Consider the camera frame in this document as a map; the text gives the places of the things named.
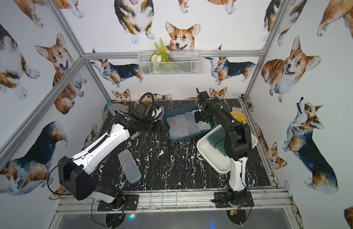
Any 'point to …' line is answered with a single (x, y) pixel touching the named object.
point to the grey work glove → (119, 109)
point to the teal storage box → (180, 124)
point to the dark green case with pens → (217, 137)
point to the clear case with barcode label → (203, 125)
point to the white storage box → (213, 155)
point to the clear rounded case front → (129, 166)
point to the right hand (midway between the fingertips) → (199, 118)
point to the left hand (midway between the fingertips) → (165, 124)
